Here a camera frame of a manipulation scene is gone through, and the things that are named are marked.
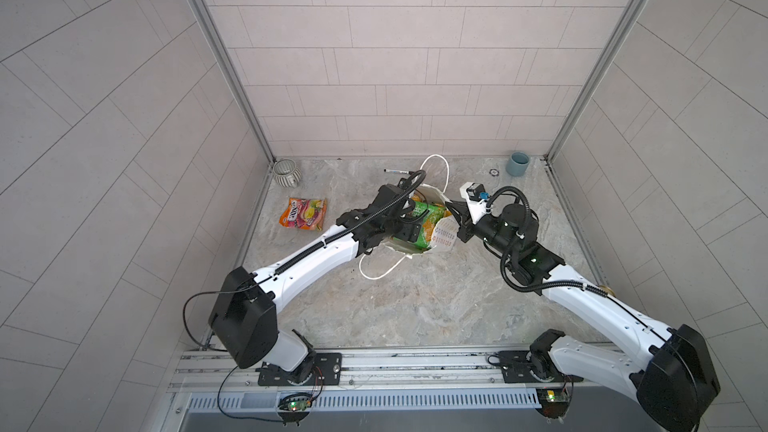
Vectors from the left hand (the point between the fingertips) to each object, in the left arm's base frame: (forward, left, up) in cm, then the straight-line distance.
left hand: (416, 215), depth 80 cm
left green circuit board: (-41, +26, -12) cm, 50 cm away
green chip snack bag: (-2, -4, 0) cm, 4 cm away
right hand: (-2, -7, +8) cm, 11 cm away
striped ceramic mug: (+27, +46, -14) cm, 55 cm away
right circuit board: (-40, -32, -17) cm, 54 cm away
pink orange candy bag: (+9, +36, -14) cm, 40 cm away
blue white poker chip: (+30, -31, -16) cm, 46 cm away
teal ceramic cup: (+28, -37, -9) cm, 48 cm away
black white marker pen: (+30, +5, -17) cm, 35 cm away
